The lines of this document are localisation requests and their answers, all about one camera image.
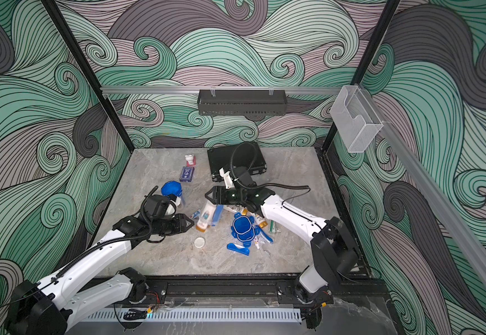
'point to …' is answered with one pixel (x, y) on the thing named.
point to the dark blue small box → (186, 174)
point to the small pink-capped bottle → (189, 158)
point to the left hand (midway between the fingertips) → (191, 222)
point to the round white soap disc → (199, 242)
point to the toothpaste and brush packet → (262, 237)
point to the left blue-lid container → (172, 187)
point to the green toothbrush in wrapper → (272, 227)
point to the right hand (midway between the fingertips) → (209, 197)
